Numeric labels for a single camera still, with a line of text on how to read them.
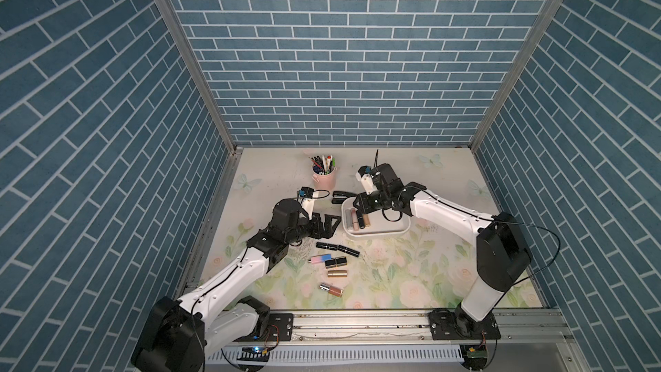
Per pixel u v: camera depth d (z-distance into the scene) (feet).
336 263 2.77
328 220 2.37
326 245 2.91
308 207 2.38
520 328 2.53
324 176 3.22
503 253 1.52
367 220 3.14
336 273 2.71
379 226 3.06
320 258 2.83
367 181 2.60
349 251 2.90
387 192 2.23
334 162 3.26
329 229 2.36
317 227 2.32
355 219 3.15
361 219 3.15
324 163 3.27
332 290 2.59
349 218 3.15
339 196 3.34
